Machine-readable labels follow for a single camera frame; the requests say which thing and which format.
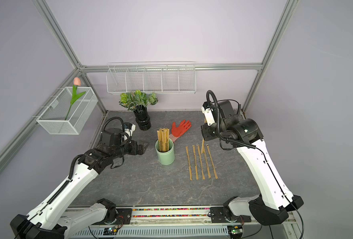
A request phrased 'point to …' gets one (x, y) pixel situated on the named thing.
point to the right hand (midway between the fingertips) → (205, 126)
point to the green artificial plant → (134, 100)
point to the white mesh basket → (52, 118)
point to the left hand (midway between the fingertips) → (141, 143)
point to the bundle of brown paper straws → (163, 139)
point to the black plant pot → (142, 118)
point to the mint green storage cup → (167, 158)
